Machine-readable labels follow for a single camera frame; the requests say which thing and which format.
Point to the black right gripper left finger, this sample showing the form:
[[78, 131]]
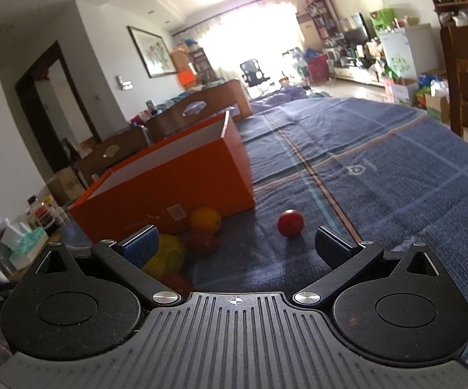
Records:
[[126, 260]]

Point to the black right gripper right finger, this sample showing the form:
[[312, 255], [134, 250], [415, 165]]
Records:
[[348, 262]]

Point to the green yellow round fruit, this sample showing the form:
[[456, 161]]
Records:
[[169, 258]]

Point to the small red tomato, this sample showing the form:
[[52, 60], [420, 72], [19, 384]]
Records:
[[290, 223]]

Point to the small dark red fruit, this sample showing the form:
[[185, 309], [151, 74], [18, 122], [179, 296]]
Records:
[[201, 243]]

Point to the small tangerine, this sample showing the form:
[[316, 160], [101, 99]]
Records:
[[205, 219]]

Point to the blue plaid tablecloth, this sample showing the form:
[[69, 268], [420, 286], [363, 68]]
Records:
[[369, 171]]

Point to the orange cardboard box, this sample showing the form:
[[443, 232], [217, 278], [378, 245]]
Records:
[[205, 165]]

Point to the wooden chair left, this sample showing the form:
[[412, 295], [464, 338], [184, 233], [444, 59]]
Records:
[[112, 151]]

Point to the green tissue pack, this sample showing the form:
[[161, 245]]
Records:
[[24, 242]]

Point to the wooden chair middle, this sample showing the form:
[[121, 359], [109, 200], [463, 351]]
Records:
[[198, 106]]

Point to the black office chair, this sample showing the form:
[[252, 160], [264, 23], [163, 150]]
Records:
[[252, 73]]

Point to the white cabinet green decal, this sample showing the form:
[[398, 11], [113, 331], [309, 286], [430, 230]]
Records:
[[411, 51]]

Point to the framed wall painting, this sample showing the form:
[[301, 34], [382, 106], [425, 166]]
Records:
[[153, 52]]

